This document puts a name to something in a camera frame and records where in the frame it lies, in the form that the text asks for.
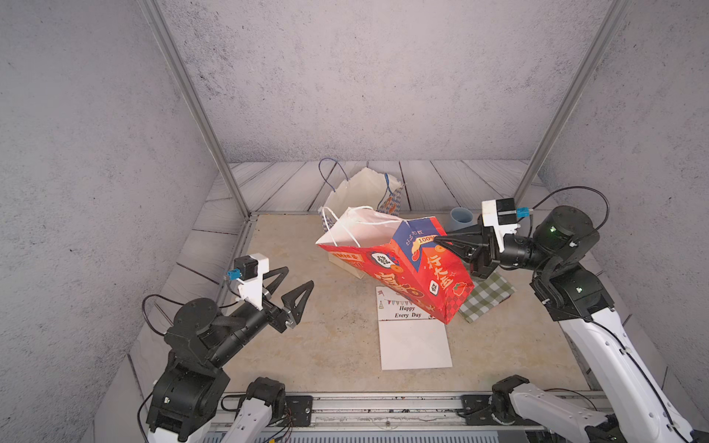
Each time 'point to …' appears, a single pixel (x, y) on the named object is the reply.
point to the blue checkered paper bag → (367, 188)
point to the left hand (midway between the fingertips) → (303, 279)
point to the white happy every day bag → (411, 335)
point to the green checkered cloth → (486, 293)
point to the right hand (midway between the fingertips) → (439, 241)
